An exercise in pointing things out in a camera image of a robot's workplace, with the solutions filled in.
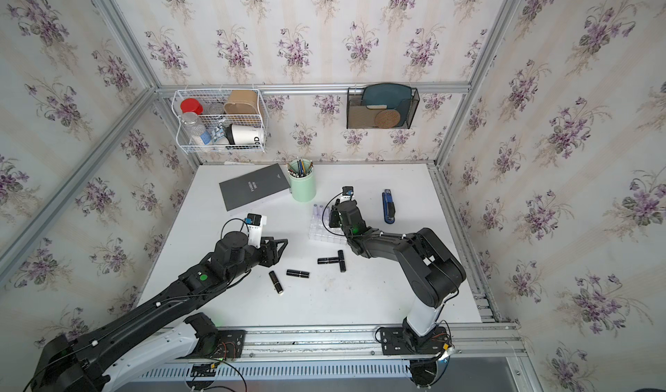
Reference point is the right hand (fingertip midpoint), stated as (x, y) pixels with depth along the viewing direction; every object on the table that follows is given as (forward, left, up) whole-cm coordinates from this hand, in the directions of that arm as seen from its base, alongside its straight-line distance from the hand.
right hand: (337, 206), depth 93 cm
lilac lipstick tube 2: (-1, +6, -1) cm, 7 cm away
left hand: (-19, +15, +6) cm, 25 cm away
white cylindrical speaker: (+19, +34, +17) cm, 43 cm away
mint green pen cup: (+8, +13, +5) cm, 16 cm away
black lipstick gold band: (-25, +20, -8) cm, 33 cm away
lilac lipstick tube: (-1, +8, -3) cm, 9 cm away
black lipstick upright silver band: (-18, -2, -8) cm, 20 cm away
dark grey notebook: (+14, +36, -6) cm, 39 cm away
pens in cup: (+15, +15, +3) cm, 22 cm away
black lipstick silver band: (-18, +3, -8) cm, 19 cm away
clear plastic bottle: (+18, +51, +20) cm, 57 cm away
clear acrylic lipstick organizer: (-5, +7, -8) cm, 11 cm away
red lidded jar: (+26, +53, +25) cm, 64 cm away
